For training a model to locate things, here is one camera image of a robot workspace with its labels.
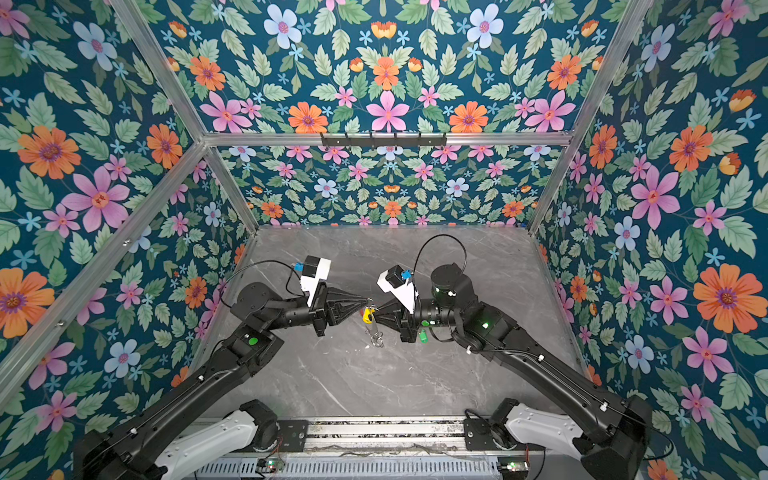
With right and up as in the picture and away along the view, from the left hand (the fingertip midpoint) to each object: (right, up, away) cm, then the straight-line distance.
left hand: (363, 303), depth 55 cm
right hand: (+1, -3, +6) cm, 7 cm away
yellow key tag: (0, -3, +5) cm, 6 cm away
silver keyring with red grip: (+2, -8, +6) cm, 10 cm away
